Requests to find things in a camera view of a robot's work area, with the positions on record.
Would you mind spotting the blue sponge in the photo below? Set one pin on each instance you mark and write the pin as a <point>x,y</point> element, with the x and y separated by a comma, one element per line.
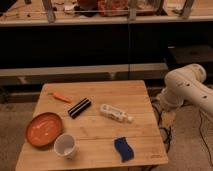
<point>124,149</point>

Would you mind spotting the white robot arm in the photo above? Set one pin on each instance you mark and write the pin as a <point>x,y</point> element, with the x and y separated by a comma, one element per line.
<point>186,83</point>

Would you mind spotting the white plastic bottle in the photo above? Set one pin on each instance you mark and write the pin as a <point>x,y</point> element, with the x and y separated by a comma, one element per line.
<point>115,113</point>

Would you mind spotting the wooden table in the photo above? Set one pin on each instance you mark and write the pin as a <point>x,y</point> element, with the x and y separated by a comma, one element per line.
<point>95,133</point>

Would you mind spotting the orange carrot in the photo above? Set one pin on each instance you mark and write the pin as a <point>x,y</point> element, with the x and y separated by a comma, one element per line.
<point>60,97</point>

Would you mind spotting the orange clutter on workbench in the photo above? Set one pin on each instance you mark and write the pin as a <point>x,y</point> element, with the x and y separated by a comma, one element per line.
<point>115,7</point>

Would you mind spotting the orange plate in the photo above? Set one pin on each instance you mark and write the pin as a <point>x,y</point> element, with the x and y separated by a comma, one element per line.
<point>43,129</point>

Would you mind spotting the black box on shelf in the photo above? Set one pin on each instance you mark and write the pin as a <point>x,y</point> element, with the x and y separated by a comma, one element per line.
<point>184,55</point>

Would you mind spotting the long wooden workbench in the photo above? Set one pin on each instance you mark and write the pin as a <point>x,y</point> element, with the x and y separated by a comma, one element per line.
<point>78,12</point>

